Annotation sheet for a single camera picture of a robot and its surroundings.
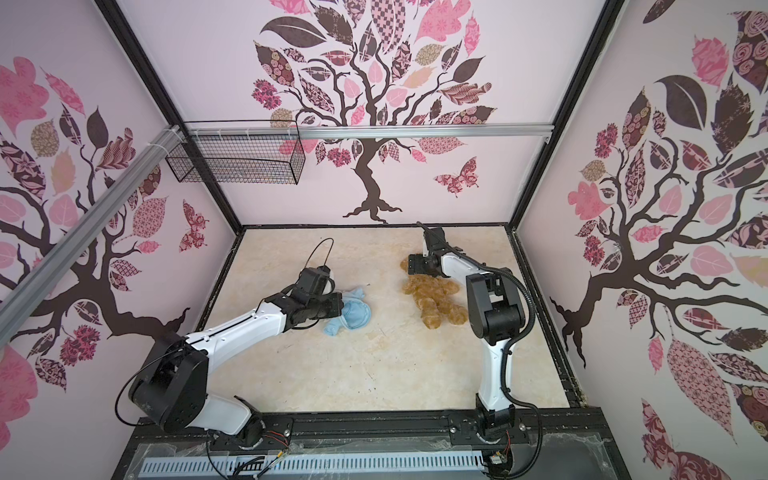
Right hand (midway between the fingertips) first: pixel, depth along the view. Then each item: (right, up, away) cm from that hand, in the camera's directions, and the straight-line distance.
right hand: (423, 261), depth 104 cm
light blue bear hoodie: (-23, -17, -11) cm, 30 cm away
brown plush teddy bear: (+2, -11, -12) cm, 16 cm away
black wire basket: (-61, +36, -9) cm, 71 cm away
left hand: (-26, -14, -16) cm, 33 cm away
